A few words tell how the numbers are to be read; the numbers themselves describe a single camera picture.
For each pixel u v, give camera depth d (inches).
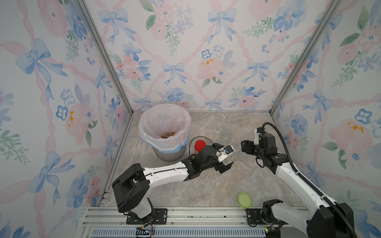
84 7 27.1
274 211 24.7
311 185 18.1
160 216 29.3
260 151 26.9
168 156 34.7
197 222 29.2
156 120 34.7
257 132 29.5
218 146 28.8
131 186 18.5
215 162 26.1
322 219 15.2
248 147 29.5
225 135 36.4
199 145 34.7
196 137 24.8
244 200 30.9
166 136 39.6
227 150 25.1
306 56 33.8
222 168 26.9
